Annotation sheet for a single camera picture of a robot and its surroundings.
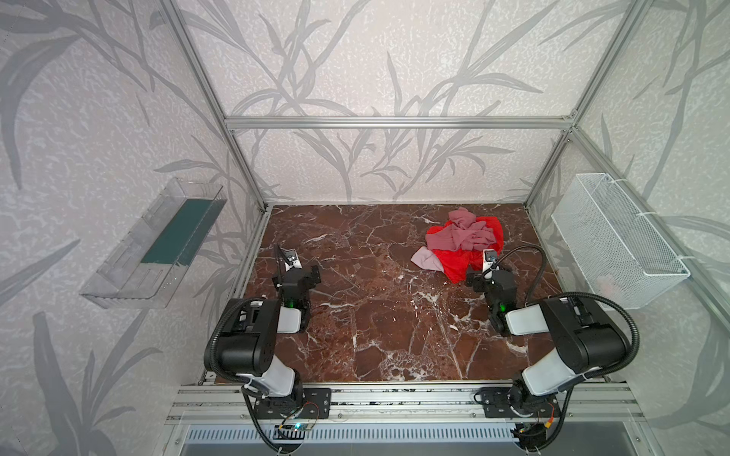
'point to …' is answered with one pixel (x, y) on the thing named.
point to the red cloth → (456, 263)
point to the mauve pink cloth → (462, 232)
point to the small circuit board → (301, 427)
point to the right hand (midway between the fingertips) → (486, 256)
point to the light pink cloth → (425, 258)
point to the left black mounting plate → (306, 403)
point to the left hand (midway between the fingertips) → (299, 255)
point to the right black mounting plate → (510, 402)
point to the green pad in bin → (183, 235)
